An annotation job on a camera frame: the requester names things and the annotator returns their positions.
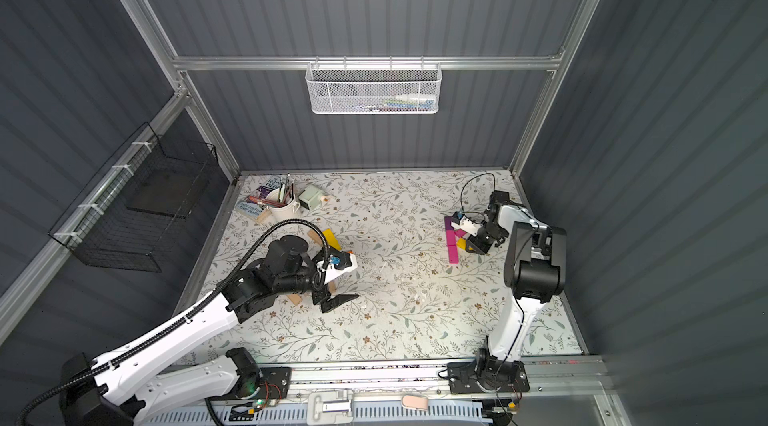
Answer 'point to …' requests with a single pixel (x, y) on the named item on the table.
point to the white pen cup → (283, 212)
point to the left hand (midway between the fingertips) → (352, 278)
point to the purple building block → (447, 223)
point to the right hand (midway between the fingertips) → (481, 243)
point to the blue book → (252, 205)
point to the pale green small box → (311, 198)
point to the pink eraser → (415, 402)
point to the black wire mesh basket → (130, 213)
